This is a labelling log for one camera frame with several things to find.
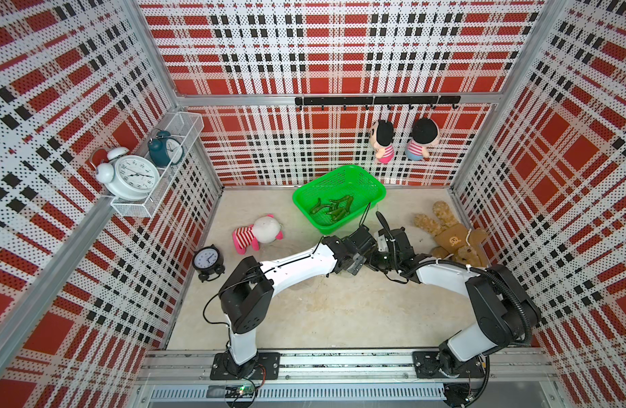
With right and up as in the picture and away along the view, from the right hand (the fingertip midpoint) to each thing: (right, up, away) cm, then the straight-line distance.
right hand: (361, 258), depth 90 cm
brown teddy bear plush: (+35, +6, +4) cm, 36 cm away
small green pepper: (-7, +18, +22) cm, 29 cm away
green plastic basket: (+6, +27, +27) cm, 38 cm away
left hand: (-6, +3, -3) cm, 7 cm away
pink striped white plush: (-37, +10, +9) cm, 39 cm away
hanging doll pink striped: (+9, +45, +5) cm, 46 cm away
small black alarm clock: (-57, -2, +4) cm, 57 cm away
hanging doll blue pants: (+24, +46, +4) cm, 52 cm away
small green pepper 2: (-16, +19, +22) cm, 33 cm away
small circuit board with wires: (-36, -33, -20) cm, 53 cm away
